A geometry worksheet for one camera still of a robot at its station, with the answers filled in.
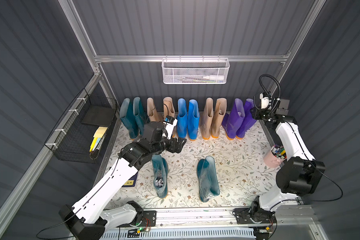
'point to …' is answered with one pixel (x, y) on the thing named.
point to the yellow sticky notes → (97, 137)
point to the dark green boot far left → (131, 113)
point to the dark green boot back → (139, 114)
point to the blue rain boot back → (193, 117)
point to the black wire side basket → (71, 140)
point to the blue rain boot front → (182, 118)
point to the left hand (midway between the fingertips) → (181, 139)
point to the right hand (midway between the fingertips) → (258, 108)
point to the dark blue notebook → (131, 182)
